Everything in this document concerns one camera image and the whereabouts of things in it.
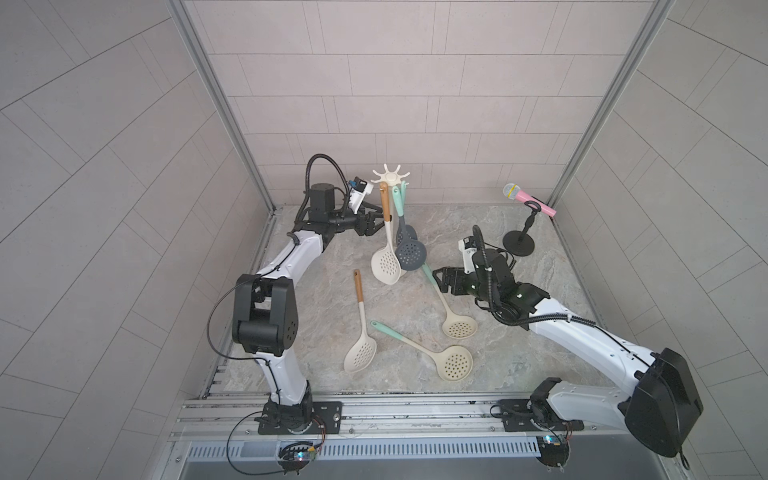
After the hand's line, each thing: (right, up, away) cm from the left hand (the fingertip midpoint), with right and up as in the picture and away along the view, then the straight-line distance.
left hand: (387, 213), depth 84 cm
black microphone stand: (+47, -10, +21) cm, 52 cm away
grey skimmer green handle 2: (+7, -12, +4) cm, 14 cm away
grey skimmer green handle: (+5, -6, +10) cm, 12 cm away
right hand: (+15, -17, -3) cm, 23 cm away
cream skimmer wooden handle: (-7, -38, -3) cm, 39 cm away
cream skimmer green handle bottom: (+18, -40, -5) cm, 44 cm away
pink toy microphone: (+39, +7, +10) cm, 41 cm away
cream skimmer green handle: (+20, -33, +1) cm, 39 cm away
